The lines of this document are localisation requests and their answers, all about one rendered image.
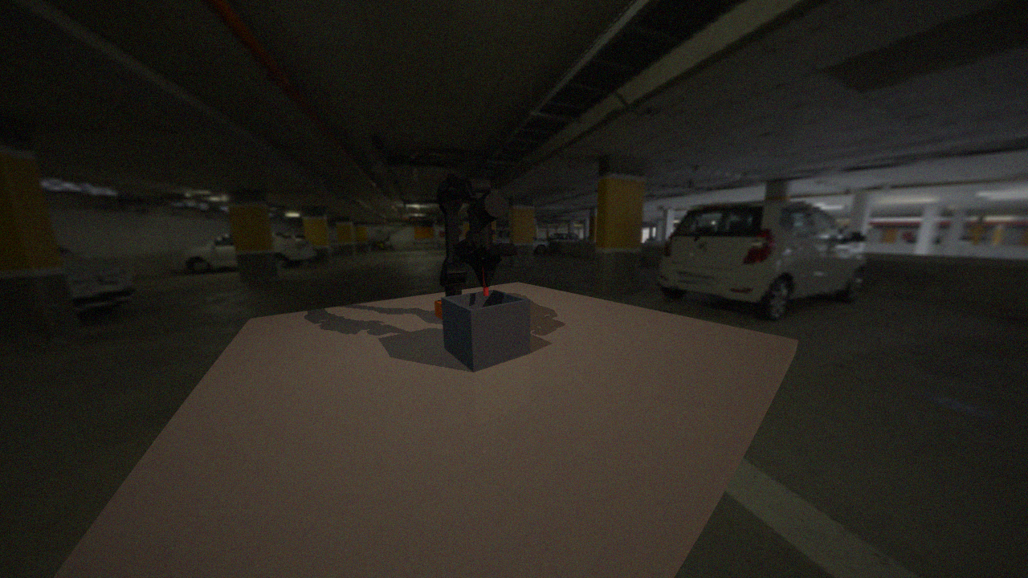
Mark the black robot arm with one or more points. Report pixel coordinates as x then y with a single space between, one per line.
488 207

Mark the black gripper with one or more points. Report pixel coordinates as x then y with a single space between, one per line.
491 255

